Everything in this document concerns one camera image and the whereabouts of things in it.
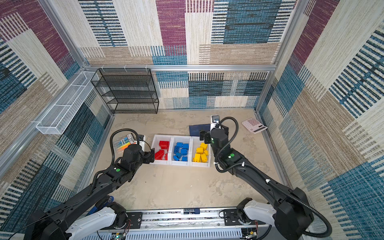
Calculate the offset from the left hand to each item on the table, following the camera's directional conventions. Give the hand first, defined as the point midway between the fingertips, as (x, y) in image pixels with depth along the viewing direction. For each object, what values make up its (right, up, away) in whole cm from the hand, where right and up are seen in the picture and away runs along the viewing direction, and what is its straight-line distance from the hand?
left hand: (146, 146), depth 82 cm
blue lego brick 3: (+15, -4, +14) cm, 21 cm away
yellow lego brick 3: (+32, -2, +14) cm, 35 cm away
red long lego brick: (+5, -7, +10) cm, 13 cm away
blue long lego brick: (+16, -2, +17) cm, 24 cm away
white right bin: (+27, 0, +15) cm, 31 cm away
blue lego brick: (+20, -2, +14) cm, 25 cm away
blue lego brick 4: (+15, -8, +10) cm, 20 cm away
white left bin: (+2, -1, +11) cm, 11 cm away
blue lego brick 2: (+19, -6, +16) cm, 25 cm away
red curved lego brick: (+10, -7, +7) cm, 14 cm away
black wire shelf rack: (-23, +36, +29) cm, 51 cm away
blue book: (+26, +8, +27) cm, 38 cm away
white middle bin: (+20, +2, +13) cm, 24 cm away
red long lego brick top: (+7, -1, +15) cm, 17 cm away
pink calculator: (+68, +11, +26) cm, 74 cm away
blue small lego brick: (+20, -9, +11) cm, 25 cm away
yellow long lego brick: (+28, -8, +8) cm, 30 cm away
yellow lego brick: (+31, -8, +10) cm, 34 cm away
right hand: (+35, +10, -3) cm, 36 cm away
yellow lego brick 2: (+29, -5, +14) cm, 33 cm away
